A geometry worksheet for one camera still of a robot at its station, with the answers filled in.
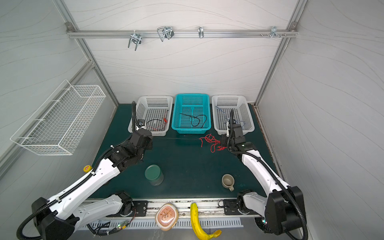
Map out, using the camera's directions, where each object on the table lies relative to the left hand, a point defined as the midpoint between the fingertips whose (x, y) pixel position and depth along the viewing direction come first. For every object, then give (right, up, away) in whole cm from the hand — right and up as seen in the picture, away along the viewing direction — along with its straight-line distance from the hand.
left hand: (146, 132), depth 77 cm
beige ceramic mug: (+44, -28, +5) cm, 52 cm away
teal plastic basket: (+23, +11, +38) cm, 45 cm away
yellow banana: (+26, -40, -12) cm, 49 cm away
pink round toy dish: (+12, -39, -8) cm, 41 cm away
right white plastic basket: (+45, +17, +31) cm, 57 cm away
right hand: (+45, -1, +8) cm, 46 cm away
